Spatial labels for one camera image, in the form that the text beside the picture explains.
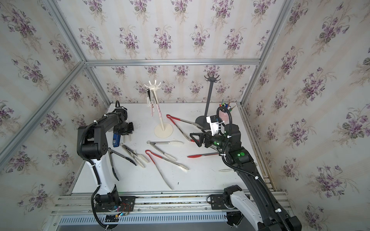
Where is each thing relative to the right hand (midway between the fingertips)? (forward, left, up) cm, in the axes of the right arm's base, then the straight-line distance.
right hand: (200, 132), depth 71 cm
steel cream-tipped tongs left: (-3, +37, -25) cm, 45 cm away
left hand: (+16, +47, -26) cm, 56 cm away
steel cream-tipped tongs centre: (+8, +16, -25) cm, 31 cm away
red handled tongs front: (+1, +31, -26) cm, 41 cm away
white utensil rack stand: (+19, +23, -26) cm, 39 cm away
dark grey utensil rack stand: (+27, -5, -25) cm, 38 cm away
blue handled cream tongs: (+14, +48, -28) cm, 57 cm away
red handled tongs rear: (+24, +3, -24) cm, 34 cm away
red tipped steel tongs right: (-2, 0, -24) cm, 24 cm away
